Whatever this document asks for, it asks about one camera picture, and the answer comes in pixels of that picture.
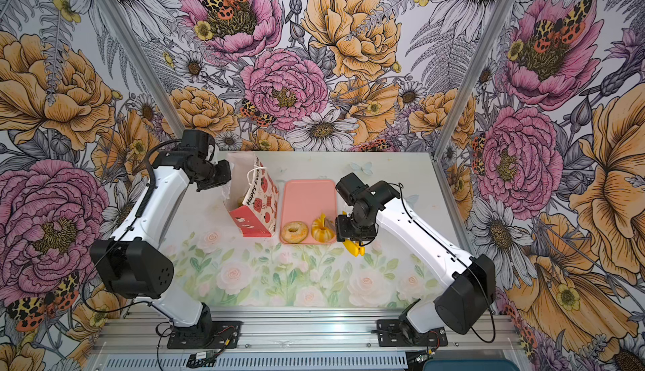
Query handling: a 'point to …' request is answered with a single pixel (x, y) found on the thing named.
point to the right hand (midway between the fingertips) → (348, 243)
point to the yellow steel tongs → (355, 249)
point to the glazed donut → (294, 232)
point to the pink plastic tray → (305, 201)
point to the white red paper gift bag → (253, 200)
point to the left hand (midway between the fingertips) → (227, 185)
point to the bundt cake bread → (322, 229)
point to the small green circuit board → (202, 359)
